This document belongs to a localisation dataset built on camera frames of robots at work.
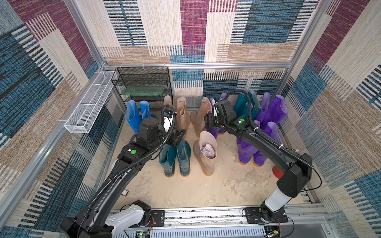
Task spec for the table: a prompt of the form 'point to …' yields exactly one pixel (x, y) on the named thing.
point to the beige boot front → (182, 119)
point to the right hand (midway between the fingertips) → (212, 119)
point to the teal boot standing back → (254, 104)
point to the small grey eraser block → (124, 192)
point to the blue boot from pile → (145, 110)
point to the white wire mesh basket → (86, 114)
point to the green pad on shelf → (144, 90)
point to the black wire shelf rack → (141, 84)
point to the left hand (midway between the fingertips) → (180, 128)
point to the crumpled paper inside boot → (208, 151)
